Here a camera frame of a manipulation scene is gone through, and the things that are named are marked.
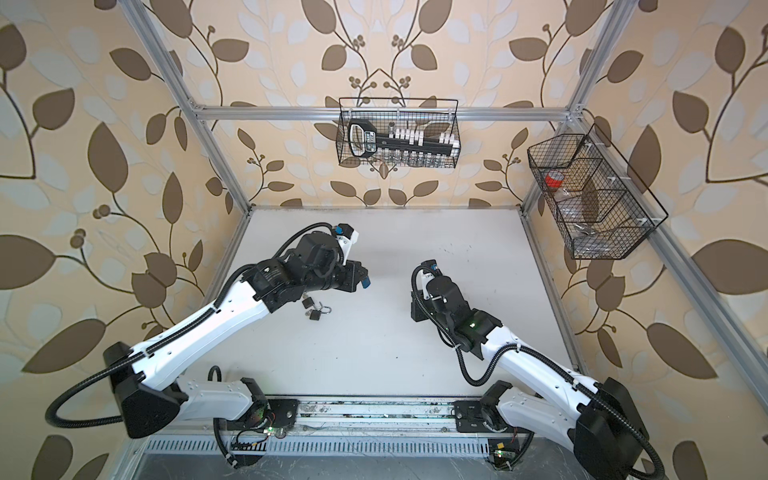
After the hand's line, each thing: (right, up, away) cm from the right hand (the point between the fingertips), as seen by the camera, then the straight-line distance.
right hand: (413, 296), depth 80 cm
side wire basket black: (+52, +24, +2) cm, 58 cm away
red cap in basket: (+42, +33, +7) cm, 54 cm away
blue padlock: (-12, +5, -7) cm, 15 cm away
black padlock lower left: (-30, -8, +11) cm, 33 cm away
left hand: (-11, +8, -9) cm, 16 cm away
